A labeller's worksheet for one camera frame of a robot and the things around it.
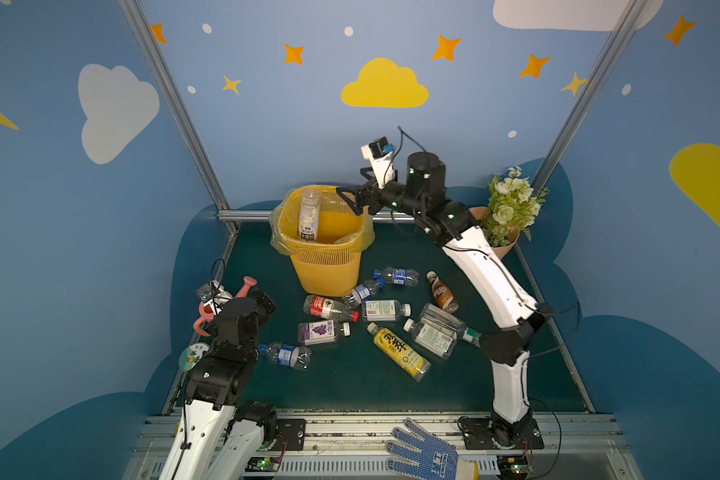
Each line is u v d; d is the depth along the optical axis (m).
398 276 1.01
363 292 0.96
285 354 0.82
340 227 1.03
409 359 0.82
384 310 0.94
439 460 0.70
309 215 0.91
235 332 0.48
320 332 0.88
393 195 0.59
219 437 0.45
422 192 0.52
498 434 0.67
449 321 0.95
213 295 0.57
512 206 0.88
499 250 0.93
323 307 0.91
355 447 0.73
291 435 0.75
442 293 0.96
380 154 0.55
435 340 0.88
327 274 0.98
